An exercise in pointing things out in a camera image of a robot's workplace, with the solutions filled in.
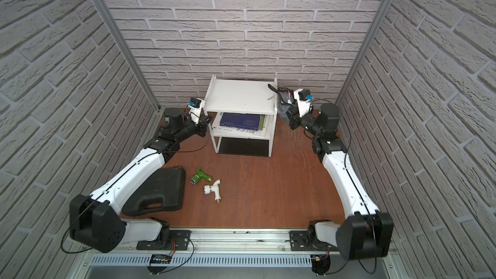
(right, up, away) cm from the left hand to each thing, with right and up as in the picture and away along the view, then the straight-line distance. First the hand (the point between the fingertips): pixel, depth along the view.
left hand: (205, 111), depth 79 cm
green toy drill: (-7, -31, +8) cm, 33 cm away
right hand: (+34, +2, -7) cm, 34 cm away
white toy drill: (+2, -35, +7) cm, 35 cm away
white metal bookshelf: (+16, +1, -6) cm, 17 cm away
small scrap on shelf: (+28, +6, -2) cm, 28 cm away
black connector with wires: (+46, -58, -9) cm, 74 cm away
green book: (+24, -5, +8) cm, 26 cm away
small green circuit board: (-15, -57, -7) cm, 60 cm away
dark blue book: (+15, -4, +8) cm, 17 cm away
